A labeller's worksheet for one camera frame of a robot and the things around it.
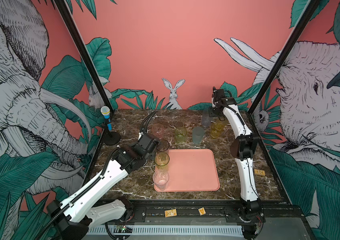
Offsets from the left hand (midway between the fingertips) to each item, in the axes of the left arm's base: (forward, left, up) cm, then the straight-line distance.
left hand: (147, 145), depth 73 cm
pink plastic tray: (-4, -25, -24) cm, 35 cm away
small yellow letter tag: (-27, -27, -22) cm, 44 cm away
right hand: (+31, -41, -8) cm, 52 cm away
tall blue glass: (+31, -38, -16) cm, 52 cm away
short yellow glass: (+24, -46, -21) cm, 56 cm away
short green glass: (+21, -19, -20) cm, 35 cm away
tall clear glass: (-10, -6, -21) cm, 24 cm away
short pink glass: (+25, -3, -21) cm, 33 cm away
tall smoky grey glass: (+14, -7, -25) cm, 29 cm away
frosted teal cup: (+19, -31, -18) cm, 40 cm away
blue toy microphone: (+25, +27, 0) cm, 36 cm away
